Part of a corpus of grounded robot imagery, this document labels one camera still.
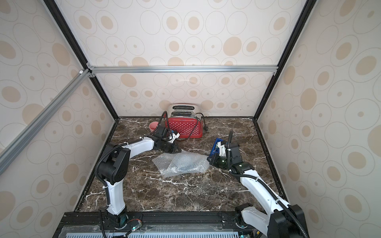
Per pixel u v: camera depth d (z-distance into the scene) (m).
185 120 1.05
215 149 0.94
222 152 0.75
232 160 0.63
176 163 0.88
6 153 0.51
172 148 0.85
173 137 0.84
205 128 1.10
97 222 0.74
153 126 1.09
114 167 0.52
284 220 0.39
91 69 0.90
